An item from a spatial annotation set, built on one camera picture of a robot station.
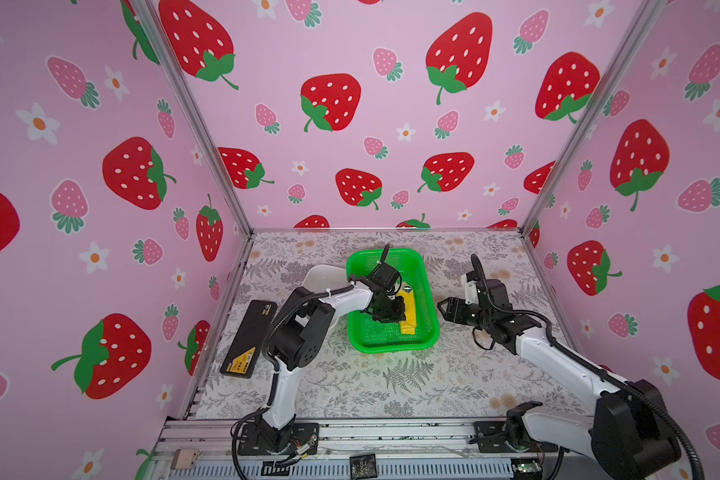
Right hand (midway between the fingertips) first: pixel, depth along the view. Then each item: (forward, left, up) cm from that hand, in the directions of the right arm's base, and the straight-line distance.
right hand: (444, 304), depth 86 cm
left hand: (-1, +10, -9) cm, 14 cm away
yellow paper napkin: (-2, +10, -10) cm, 14 cm away
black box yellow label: (-18, +58, -8) cm, 61 cm away
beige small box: (-45, +61, -8) cm, 76 cm away
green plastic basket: (-7, +21, -11) cm, 25 cm away
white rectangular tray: (+12, +40, -8) cm, 43 cm away
